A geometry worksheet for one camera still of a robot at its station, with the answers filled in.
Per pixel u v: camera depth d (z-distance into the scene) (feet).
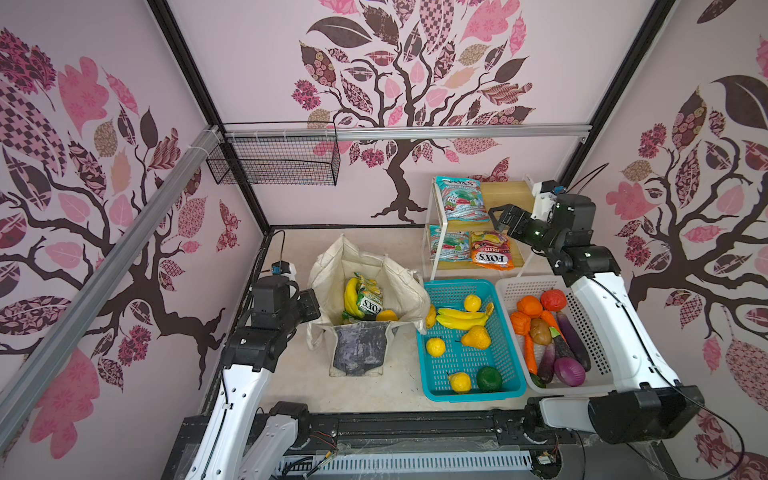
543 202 2.08
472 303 3.00
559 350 2.68
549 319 2.95
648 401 1.23
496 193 2.72
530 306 2.94
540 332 2.80
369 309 2.87
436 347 2.73
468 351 2.87
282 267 2.00
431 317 2.91
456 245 2.95
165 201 2.16
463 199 2.54
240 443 1.31
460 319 2.98
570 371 2.44
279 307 1.73
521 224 2.05
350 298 2.90
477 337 2.78
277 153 3.10
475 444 2.36
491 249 2.93
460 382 2.54
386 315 2.81
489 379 2.54
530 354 2.74
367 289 2.94
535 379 2.59
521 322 2.82
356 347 2.40
